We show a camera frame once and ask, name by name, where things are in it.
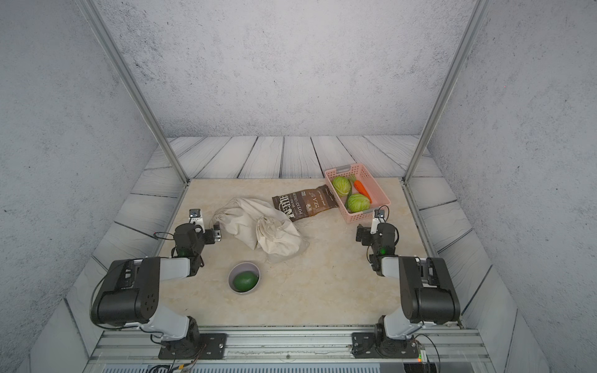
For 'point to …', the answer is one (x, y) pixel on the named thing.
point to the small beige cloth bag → (241, 215)
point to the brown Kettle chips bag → (302, 203)
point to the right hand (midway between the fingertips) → (373, 223)
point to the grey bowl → (239, 267)
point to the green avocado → (246, 280)
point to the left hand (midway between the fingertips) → (210, 222)
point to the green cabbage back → (342, 185)
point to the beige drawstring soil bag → (279, 240)
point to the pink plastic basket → (379, 199)
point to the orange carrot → (360, 188)
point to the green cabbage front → (357, 203)
